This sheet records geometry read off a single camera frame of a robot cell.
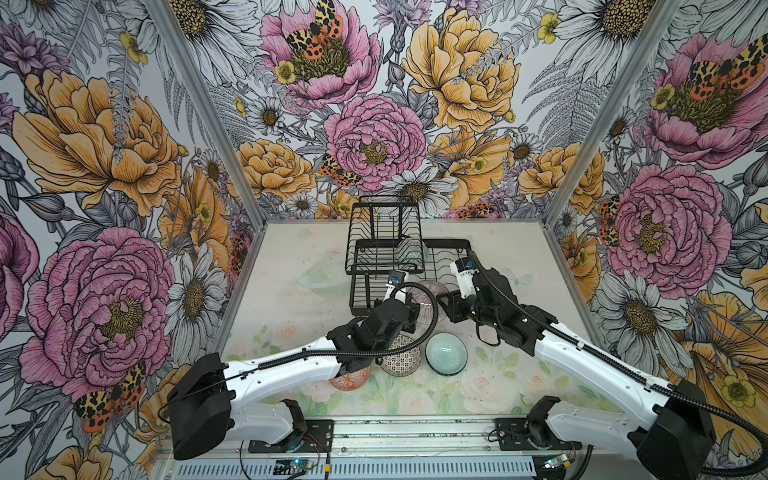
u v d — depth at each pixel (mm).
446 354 851
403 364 852
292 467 716
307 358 502
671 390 420
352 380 824
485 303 614
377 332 555
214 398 410
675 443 381
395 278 649
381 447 732
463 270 696
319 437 745
